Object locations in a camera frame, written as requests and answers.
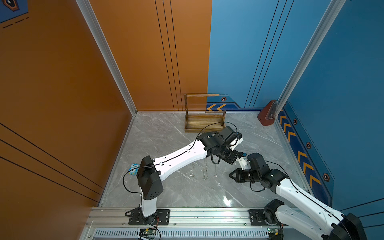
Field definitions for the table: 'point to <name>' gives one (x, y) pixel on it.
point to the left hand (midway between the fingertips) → (237, 157)
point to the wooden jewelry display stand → (209, 121)
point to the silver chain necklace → (192, 170)
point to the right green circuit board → (271, 230)
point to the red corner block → (267, 115)
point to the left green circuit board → (148, 231)
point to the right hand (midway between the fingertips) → (229, 175)
